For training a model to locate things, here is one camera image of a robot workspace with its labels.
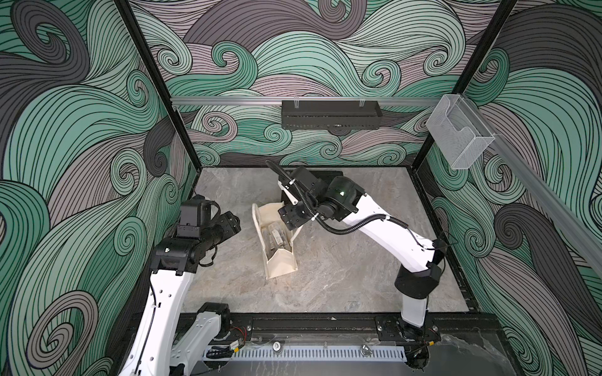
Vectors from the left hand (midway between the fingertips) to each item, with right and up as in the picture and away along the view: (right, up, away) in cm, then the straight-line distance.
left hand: (231, 221), depth 69 cm
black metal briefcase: (+35, +16, +43) cm, 58 cm away
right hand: (+17, +2, -1) cm, 18 cm away
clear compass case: (+12, -9, +15) cm, 21 cm away
